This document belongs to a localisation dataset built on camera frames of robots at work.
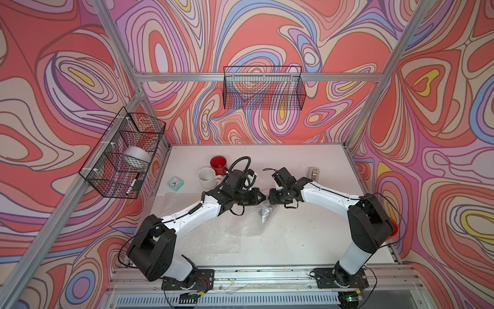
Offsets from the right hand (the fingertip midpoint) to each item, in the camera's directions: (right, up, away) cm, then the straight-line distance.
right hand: (274, 203), depth 90 cm
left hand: (-4, +4, -11) cm, 12 cm away
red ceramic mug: (-28, +19, +12) cm, 36 cm away
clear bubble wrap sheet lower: (-38, -13, -5) cm, 41 cm away
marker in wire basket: (-57, +10, -18) cm, 60 cm away
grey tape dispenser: (+23, +14, +11) cm, 29 cm away
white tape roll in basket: (-55, +22, -17) cm, 62 cm away
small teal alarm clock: (-50, +9, +9) cm, 52 cm away
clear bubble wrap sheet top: (-20, -10, -3) cm, 23 cm away
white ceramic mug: (-33, +11, +9) cm, 36 cm away
